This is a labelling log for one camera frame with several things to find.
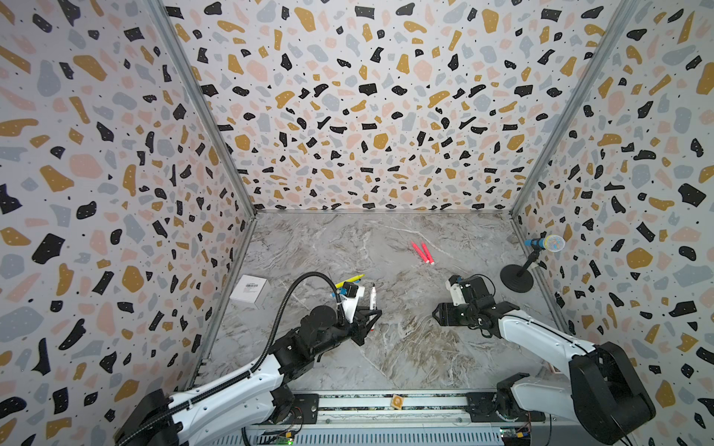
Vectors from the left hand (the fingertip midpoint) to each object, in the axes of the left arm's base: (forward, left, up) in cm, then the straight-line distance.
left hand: (383, 312), depth 72 cm
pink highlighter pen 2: (+34, -16, -19) cm, 42 cm away
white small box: (+14, +43, -14) cm, 47 cm away
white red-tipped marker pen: (+2, +3, +3) cm, 4 cm away
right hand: (+7, -20, -16) cm, 26 cm away
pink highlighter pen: (+33, -19, -19) cm, 43 cm away
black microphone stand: (+20, -50, -18) cm, 57 cm away
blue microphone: (+17, -49, +7) cm, 52 cm away
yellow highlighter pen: (+21, +10, -19) cm, 30 cm away
